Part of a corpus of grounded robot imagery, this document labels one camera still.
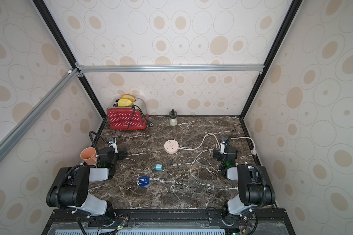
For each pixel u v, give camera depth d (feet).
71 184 1.66
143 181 2.74
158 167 2.92
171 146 3.27
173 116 3.55
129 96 3.48
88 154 2.89
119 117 3.38
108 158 2.35
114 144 2.72
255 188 1.47
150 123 3.70
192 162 3.09
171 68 3.15
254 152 3.27
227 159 2.36
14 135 1.84
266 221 2.39
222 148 2.73
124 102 3.38
